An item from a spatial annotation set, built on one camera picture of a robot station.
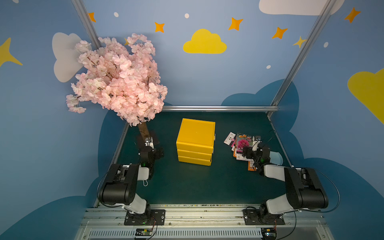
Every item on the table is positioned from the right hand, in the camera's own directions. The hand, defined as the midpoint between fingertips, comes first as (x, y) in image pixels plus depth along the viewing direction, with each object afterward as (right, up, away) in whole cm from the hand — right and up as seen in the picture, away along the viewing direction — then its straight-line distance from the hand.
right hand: (254, 145), depth 96 cm
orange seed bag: (-12, -6, +2) cm, 13 cm away
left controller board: (-64, -40, -24) cm, 79 cm away
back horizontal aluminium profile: (-16, +29, +32) cm, 46 cm away
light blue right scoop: (+16, -9, +3) cm, 18 cm away
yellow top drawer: (-28, +6, -12) cm, 31 cm away
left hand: (-66, 0, -1) cm, 66 cm away
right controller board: (-2, -41, -23) cm, 47 cm away
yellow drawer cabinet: (-39, +4, -17) cm, 43 cm away
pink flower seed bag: (-5, +3, +8) cm, 9 cm away
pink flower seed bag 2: (-13, +4, +11) cm, 18 cm away
